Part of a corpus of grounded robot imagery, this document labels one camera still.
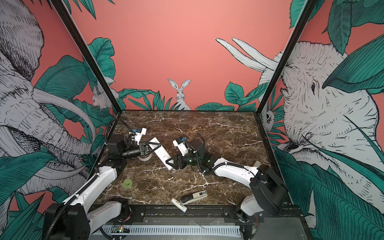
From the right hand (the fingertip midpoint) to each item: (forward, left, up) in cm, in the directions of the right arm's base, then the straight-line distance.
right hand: (167, 160), depth 73 cm
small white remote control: (-17, -5, -17) cm, 25 cm away
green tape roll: (-6, +25, -18) cm, 32 cm away
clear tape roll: (+9, +18, -18) cm, 27 cm away
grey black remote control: (-14, -10, -14) cm, 23 cm away
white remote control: (+2, +3, +2) cm, 4 cm away
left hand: (+5, +4, +5) cm, 8 cm away
